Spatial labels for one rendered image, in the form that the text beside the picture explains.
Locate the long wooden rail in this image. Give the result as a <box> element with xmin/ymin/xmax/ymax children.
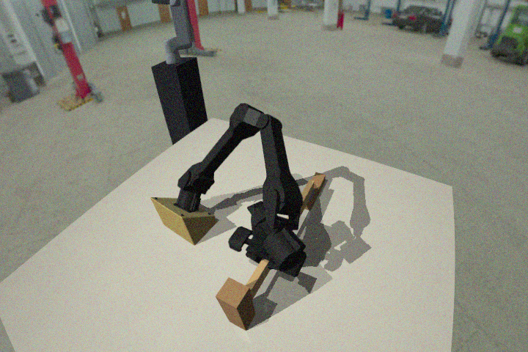
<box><xmin>246</xmin><ymin>180</ymin><xmax>315</xmax><ymax>299</ymax></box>

